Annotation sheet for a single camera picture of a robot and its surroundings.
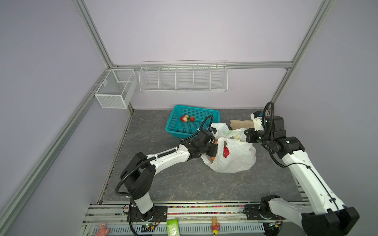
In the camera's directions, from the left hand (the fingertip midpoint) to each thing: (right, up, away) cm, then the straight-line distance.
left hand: (216, 149), depth 83 cm
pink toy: (-55, -35, -16) cm, 67 cm away
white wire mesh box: (-68, +40, +19) cm, 81 cm away
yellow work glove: (+20, +14, +29) cm, 38 cm away
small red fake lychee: (-15, +19, +28) cm, 37 cm away
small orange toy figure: (-3, -33, -15) cm, 36 cm away
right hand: (+14, +11, -7) cm, 19 cm away
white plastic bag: (+7, 0, -11) cm, 13 cm away
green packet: (-23, -34, -15) cm, 43 cm away
